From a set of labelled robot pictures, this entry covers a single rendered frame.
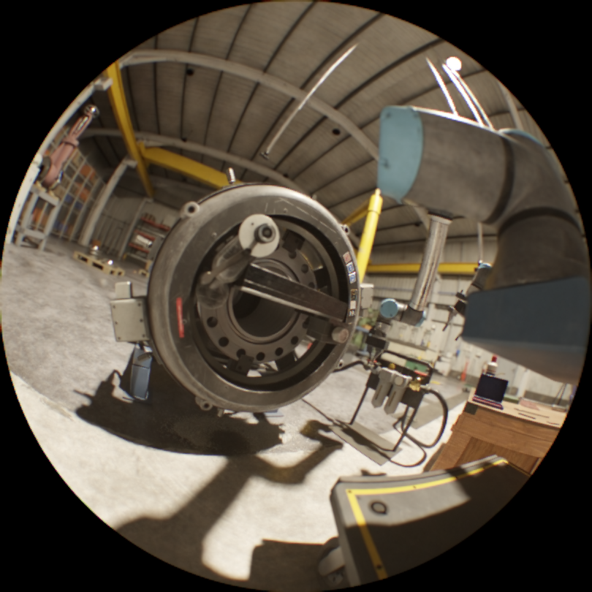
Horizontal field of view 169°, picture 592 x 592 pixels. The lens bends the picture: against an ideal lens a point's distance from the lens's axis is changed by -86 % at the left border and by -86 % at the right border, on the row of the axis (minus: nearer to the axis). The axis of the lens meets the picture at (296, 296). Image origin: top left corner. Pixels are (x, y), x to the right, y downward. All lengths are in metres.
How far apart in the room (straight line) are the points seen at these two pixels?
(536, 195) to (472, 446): 0.89
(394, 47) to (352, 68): 1.71
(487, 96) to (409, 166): 8.41
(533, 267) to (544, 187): 0.12
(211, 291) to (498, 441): 1.14
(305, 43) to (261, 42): 1.45
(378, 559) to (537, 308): 0.34
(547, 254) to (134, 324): 0.70
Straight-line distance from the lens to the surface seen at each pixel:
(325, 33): 8.01
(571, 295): 0.21
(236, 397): 0.61
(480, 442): 1.00
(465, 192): 0.28
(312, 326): 0.63
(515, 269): 0.24
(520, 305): 0.22
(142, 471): 0.73
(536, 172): 0.33
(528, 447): 1.03
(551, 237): 0.26
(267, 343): 0.72
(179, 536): 0.63
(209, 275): 0.47
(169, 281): 0.48
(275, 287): 0.53
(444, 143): 0.27
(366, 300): 0.89
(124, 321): 0.55
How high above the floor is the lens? 0.59
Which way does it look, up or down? 5 degrees up
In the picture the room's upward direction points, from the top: 19 degrees clockwise
